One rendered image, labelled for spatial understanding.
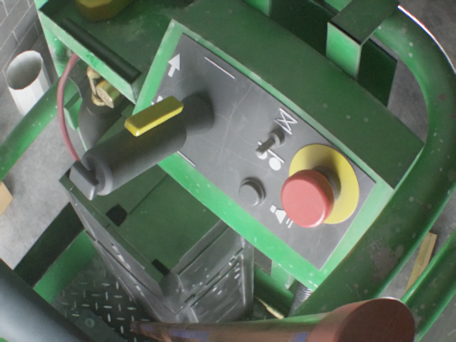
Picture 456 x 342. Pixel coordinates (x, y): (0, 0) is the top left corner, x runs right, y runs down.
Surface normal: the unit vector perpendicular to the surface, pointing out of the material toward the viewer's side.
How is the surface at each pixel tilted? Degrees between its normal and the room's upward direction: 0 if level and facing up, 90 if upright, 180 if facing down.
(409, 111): 0
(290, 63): 0
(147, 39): 0
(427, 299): 9
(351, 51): 90
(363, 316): 16
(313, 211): 58
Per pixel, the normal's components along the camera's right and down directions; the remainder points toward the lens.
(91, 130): -0.39, 0.50
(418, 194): -0.14, -0.48
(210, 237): 0.73, 0.62
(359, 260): -0.36, -0.62
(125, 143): 0.47, -0.57
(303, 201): -0.59, 0.37
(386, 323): 0.18, -0.21
